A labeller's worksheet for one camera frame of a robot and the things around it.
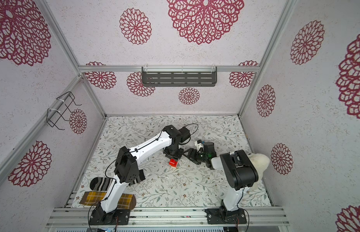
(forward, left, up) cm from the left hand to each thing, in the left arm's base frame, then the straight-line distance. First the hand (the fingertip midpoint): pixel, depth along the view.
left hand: (174, 159), depth 85 cm
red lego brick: (-3, 0, +1) cm, 3 cm away
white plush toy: (-6, -45, +10) cm, 47 cm away
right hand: (+6, -6, -5) cm, 10 cm away
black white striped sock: (-12, +42, -8) cm, 44 cm away
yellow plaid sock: (-21, +26, -7) cm, 34 cm away
